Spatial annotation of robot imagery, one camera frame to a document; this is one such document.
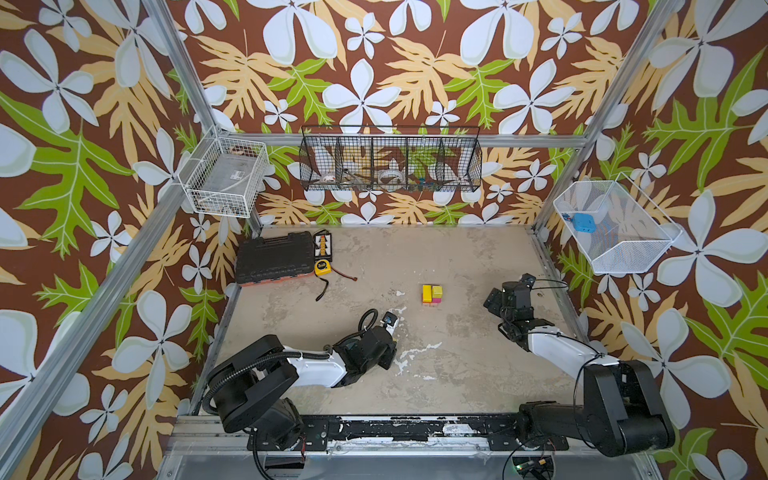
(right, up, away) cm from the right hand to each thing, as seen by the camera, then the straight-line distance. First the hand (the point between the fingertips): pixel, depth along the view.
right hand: (499, 296), depth 92 cm
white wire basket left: (-83, +36, -6) cm, 91 cm away
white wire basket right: (+29, +20, -10) cm, 37 cm away
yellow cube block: (-19, +1, +2) cm, 19 cm away
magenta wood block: (-19, -2, +4) cm, 19 cm away
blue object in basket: (+23, +23, -6) cm, 32 cm away
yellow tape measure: (-58, +9, +13) cm, 60 cm away
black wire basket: (-33, +45, +7) cm, 57 cm away
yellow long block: (-22, 0, +4) cm, 22 cm away
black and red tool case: (-76, +12, +15) cm, 79 cm away
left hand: (-34, -12, -3) cm, 36 cm away
